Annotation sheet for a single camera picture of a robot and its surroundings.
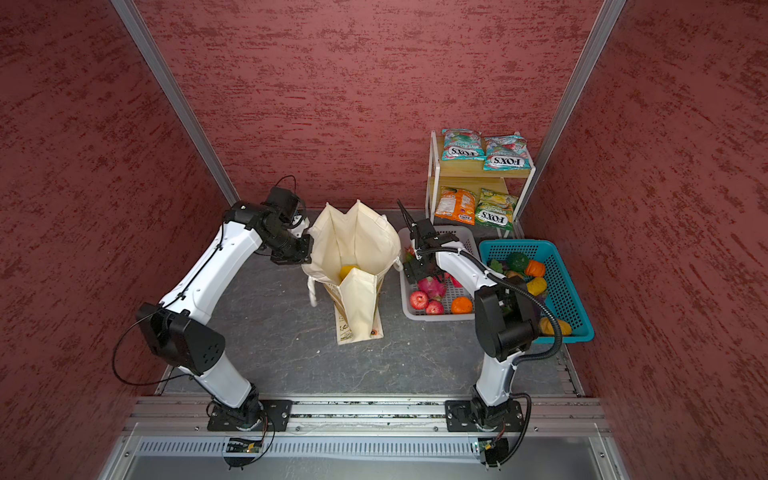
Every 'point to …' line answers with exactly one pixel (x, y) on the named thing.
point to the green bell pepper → (518, 262)
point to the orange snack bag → (456, 204)
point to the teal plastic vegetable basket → (563, 293)
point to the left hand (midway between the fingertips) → (308, 266)
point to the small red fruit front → (434, 307)
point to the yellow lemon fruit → (345, 270)
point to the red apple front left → (419, 300)
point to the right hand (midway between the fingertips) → (424, 275)
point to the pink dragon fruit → (434, 288)
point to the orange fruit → (461, 305)
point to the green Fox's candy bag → (495, 208)
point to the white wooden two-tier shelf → (470, 175)
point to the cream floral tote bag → (354, 251)
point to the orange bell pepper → (535, 269)
